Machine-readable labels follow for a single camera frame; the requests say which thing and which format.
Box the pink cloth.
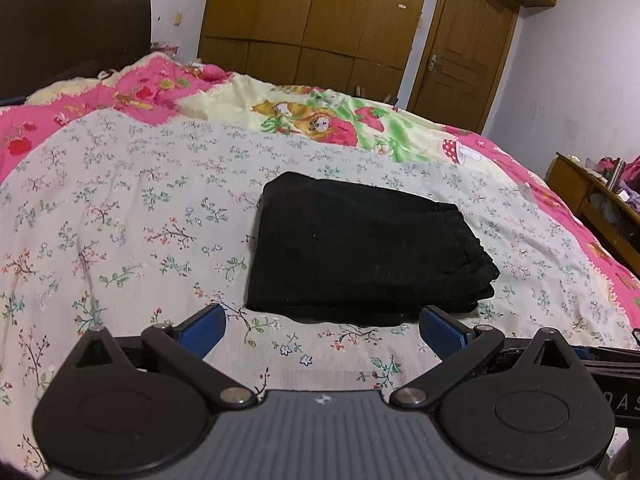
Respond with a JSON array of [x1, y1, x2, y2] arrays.
[[622, 155, 640, 196]]

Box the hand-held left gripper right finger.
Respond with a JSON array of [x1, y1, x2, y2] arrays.
[[390, 306, 576, 408]]

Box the black pants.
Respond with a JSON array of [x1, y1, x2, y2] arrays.
[[245, 171, 501, 326]]

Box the white floral bed sheet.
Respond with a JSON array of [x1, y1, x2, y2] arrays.
[[0, 109, 640, 461]]

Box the wooden wardrobe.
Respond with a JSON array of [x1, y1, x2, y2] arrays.
[[197, 0, 561, 101]]

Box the wooden side table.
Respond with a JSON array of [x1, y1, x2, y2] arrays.
[[545, 152, 640, 281]]

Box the pink cartoon quilt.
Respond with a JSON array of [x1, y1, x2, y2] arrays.
[[0, 51, 640, 321]]

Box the wooden door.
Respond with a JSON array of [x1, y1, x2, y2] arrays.
[[407, 0, 521, 136]]

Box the dark wooden headboard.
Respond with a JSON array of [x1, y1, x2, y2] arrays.
[[0, 0, 151, 106]]

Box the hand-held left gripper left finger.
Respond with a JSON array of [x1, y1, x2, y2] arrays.
[[74, 304, 258, 408]]

